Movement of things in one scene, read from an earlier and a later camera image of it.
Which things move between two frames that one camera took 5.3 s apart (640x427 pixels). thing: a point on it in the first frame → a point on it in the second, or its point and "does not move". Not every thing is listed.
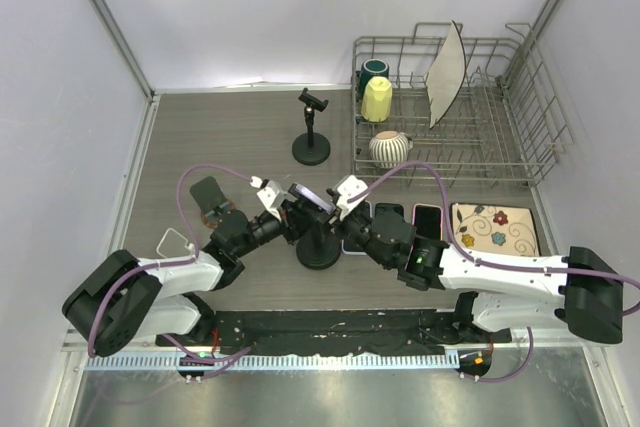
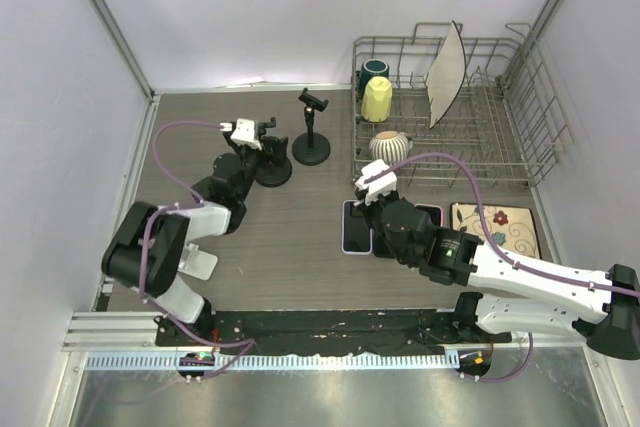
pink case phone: x=428 y=220 does not move
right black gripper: x=347 y=215 → x=391 y=196
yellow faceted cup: x=377 y=99 does not move
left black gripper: x=295 y=221 → x=277 y=148
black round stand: x=311 y=149 does not move
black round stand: x=319 y=248 → x=272 y=175
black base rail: x=338 y=332 does not move
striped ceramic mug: x=389 y=149 does not move
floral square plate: x=503 y=230 does not move
